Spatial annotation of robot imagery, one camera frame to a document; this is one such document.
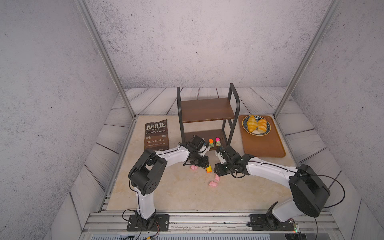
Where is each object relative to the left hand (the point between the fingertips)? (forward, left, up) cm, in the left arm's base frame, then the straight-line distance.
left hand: (209, 166), depth 90 cm
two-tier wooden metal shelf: (+11, -1, +28) cm, 30 cm away
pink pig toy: (-1, +10, 0) cm, 10 cm away
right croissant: (+28, -39, +2) cm, 49 cm away
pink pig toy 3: (-10, -1, -2) cm, 10 cm away
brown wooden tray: (+15, -43, -3) cm, 45 cm away
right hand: (-4, -4, +2) cm, 6 cm away
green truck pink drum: (+15, -6, +4) cm, 17 cm away
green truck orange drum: (+14, -2, +3) cm, 15 cm away
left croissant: (+30, -33, +3) cm, 45 cm away
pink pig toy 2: (-7, -4, -1) cm, 8 cm away
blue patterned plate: (+25, -35, -1) cm, 43 cm away
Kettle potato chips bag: (+25, +36, -3) cm, 44 cm away
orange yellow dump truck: (-2, 0, -1) cm, 2 cm away
